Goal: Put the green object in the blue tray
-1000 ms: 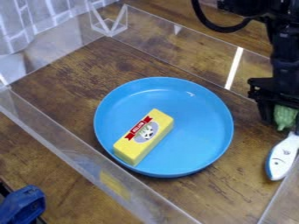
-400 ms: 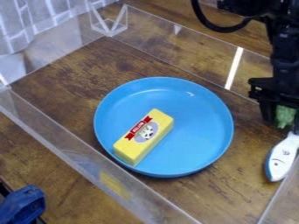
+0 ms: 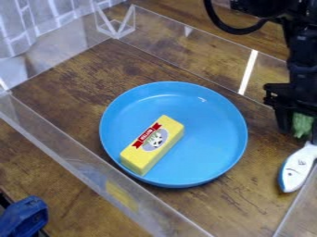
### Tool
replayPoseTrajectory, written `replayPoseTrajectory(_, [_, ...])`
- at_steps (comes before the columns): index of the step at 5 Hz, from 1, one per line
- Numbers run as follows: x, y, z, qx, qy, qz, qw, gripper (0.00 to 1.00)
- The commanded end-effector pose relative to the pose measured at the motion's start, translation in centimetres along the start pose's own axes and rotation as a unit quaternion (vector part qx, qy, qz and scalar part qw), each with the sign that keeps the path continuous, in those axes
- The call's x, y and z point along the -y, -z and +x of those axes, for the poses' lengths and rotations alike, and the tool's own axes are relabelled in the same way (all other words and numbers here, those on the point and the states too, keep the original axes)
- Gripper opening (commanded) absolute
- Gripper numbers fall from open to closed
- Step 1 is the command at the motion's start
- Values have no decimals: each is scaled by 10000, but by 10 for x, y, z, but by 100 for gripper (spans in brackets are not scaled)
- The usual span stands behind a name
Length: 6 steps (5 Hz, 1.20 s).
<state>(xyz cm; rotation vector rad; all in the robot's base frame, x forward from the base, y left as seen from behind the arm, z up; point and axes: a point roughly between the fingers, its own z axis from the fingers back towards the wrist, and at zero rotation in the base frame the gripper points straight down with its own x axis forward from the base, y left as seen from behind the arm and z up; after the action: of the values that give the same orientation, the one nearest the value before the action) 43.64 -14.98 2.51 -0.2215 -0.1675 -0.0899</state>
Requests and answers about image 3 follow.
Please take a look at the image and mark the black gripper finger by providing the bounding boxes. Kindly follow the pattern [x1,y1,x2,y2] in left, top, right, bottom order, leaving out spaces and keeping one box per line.
[312,114,317,143]
[276,106,293,133]

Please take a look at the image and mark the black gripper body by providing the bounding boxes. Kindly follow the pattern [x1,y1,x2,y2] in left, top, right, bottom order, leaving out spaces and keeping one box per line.
[264,64,317,115]

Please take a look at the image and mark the blue round plate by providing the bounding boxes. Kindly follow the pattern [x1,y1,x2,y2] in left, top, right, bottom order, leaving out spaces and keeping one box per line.
[99,81,248,188]

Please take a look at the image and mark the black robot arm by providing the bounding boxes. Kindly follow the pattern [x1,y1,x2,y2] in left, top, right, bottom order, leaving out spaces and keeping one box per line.
[230,0,317,144]

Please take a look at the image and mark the white and blue fish toy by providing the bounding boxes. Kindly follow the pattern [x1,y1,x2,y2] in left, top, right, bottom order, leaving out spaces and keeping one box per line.
[277,142,317,193]

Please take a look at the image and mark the blue clamp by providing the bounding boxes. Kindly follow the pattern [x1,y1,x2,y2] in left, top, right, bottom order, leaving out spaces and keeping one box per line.
[0,195,48,237]

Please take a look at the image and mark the yellow butter block toy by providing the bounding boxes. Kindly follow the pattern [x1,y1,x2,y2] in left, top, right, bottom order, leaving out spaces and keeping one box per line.
[121,115,185,176]

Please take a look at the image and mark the white patterned curtain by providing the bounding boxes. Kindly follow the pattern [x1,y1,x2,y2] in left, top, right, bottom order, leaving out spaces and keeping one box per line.
[0,0,126,59]

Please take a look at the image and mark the black cable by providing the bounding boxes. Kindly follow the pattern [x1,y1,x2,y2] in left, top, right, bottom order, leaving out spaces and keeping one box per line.
[202,0,270,35]

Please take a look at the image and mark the green bitter gourd toy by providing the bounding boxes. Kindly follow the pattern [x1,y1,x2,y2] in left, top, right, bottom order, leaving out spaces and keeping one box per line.
[292,112,315,139]

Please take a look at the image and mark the clear acrylic enclosure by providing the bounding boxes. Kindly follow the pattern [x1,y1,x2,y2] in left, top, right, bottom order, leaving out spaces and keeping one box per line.
[0,0,312,237]

